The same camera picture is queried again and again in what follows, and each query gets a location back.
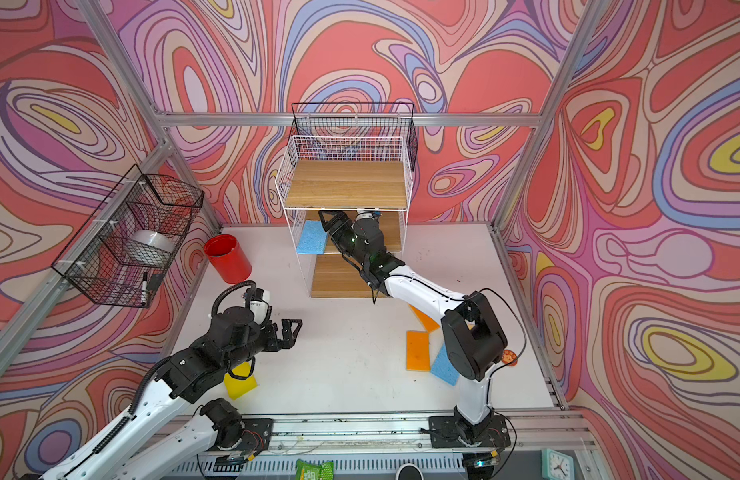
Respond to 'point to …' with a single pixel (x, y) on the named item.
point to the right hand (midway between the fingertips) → (322, 223)
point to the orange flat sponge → (417, 351)
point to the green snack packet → (314, 471)
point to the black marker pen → (144, 288)
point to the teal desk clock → (556, 465)
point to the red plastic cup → (228, 259)
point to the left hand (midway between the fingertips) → (292, 322)
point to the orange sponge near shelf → (429, 323)
